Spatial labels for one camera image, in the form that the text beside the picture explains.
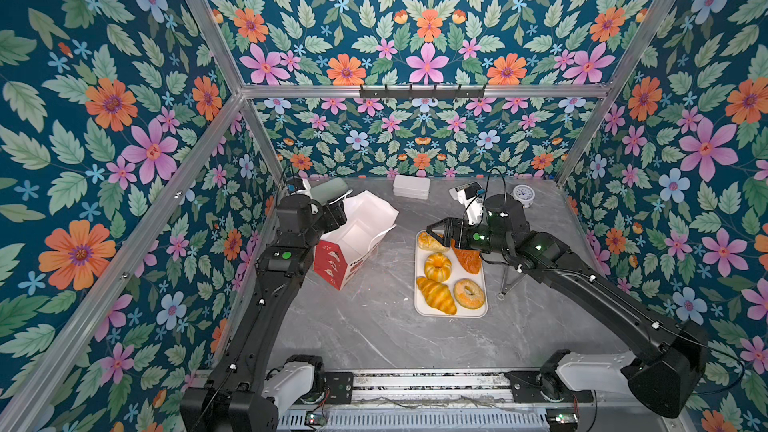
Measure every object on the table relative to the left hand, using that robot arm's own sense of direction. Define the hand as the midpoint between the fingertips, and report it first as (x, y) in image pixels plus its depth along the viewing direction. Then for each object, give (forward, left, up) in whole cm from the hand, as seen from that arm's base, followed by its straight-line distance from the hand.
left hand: (334, 196), depth 74 cm
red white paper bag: (-13, -2, -6) cm, 14 cm away
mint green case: (+33, +12, -33) cm, 48 cm away
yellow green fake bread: (-8, -27, -27) cm, 39 cm away
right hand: (-9, -25, -2) cm, 27 cm away
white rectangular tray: (-12, -30, -30) cm, 44 cm away
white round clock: (+21, -65, -28) cm, 73 cm away
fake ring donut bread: (-16, -36, -29) cm, 49 cm away
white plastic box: (+28, -22, -29) cm, 46 cm away
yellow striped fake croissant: (-17, -26, -27) cm, 41 cm away
